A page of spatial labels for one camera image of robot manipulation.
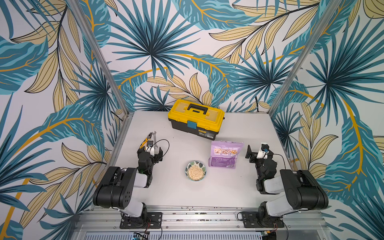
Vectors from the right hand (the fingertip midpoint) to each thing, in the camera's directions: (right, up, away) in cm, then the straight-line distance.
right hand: (249, 145), depth 88 cm
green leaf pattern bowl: (-32, -10, 0) cm, 33 cm away
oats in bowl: (-32, -15, -2) cm, 35 cm away
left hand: (-59, -2, +4) cm, 59 cm away
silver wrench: (-60, +3, +16) cm, 62 cm away
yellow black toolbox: (-27, +16, +7) cm, 32 cm away
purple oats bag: (-16, -4, -6) cm, 18 cm away
